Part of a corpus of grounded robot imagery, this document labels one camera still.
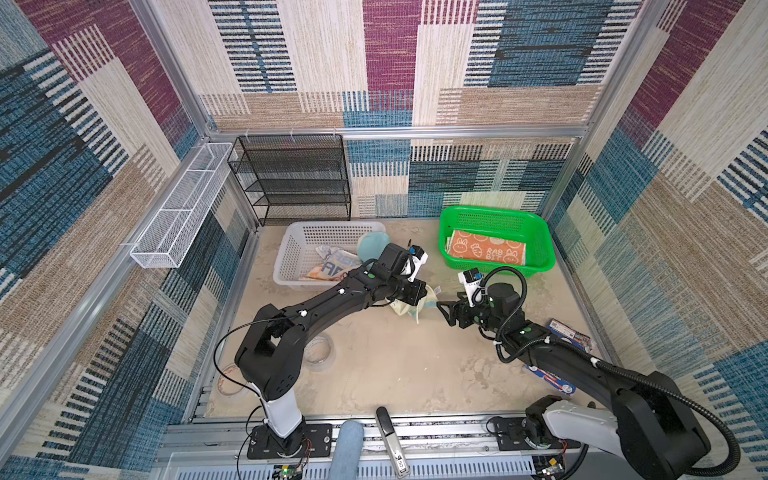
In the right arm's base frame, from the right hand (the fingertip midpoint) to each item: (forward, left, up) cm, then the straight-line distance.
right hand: (449, 302), depth 85 cm
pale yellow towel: (+26, +23, -3) cm, 35 cm away
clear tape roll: (-9, +38, -11) cm, 40 cm away
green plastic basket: (+34, -34, -7) cm, 49 cm away
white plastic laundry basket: (+28, +49, -7) cm, 57 cm away
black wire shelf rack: (+48, +49, +9) cm, 69 cm away
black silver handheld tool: (-32, +17, -7) cm, 37 cm away
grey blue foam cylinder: (-35, +28, -7) cm, 46 cm away
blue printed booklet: (-8, -36, -9) cm, 38 cm away
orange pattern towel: (+27, -13, -8) cm, 31 cm away
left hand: (+3, +6, +4) cm, 8 cm away
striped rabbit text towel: (+18, +34, -4) cm, 39 cm away
